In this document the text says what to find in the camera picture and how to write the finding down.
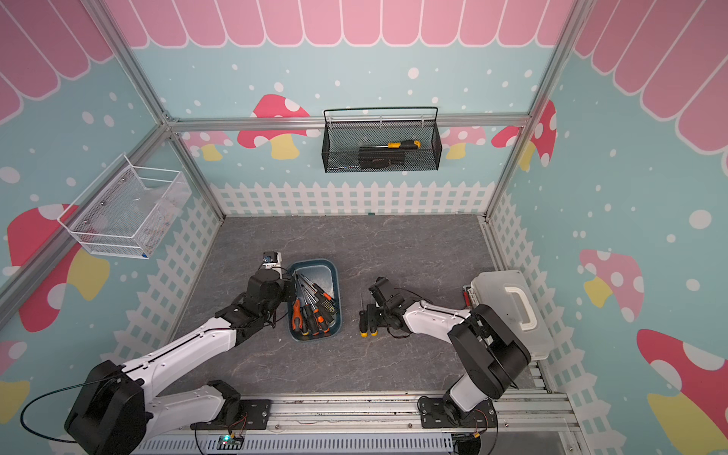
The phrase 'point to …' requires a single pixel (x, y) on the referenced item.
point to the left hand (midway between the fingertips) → (290, 279)
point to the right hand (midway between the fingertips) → (369, 316)
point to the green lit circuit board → (229, 443)
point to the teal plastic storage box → (324, 273)
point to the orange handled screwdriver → (298, 313)
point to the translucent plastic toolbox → (507, 295)
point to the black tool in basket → (381, 158)
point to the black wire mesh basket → (342, 140)
